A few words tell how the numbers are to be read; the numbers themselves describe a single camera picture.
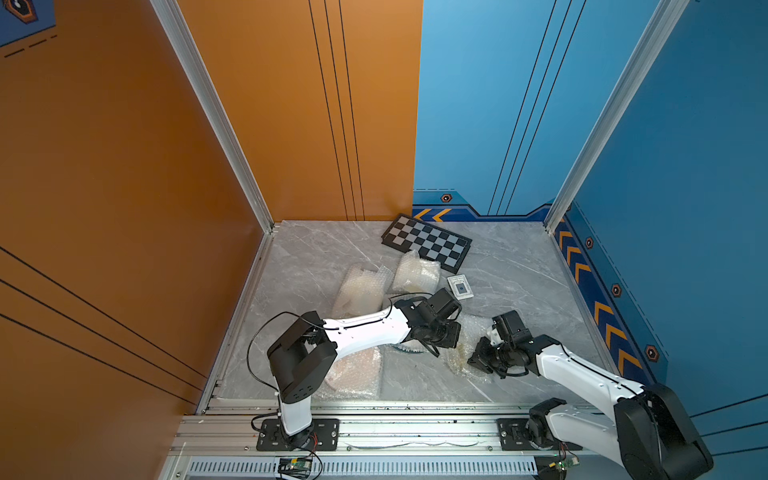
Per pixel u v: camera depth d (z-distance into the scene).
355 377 0.80
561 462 0.70
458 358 0.81
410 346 0.85
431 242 1.10
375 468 0.70
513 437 0.72
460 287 0.99
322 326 0.48
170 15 0.69
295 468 0.72
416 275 1.00
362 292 0.97
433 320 0.64
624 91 0.83
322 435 0.74
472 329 0.87
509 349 0.66
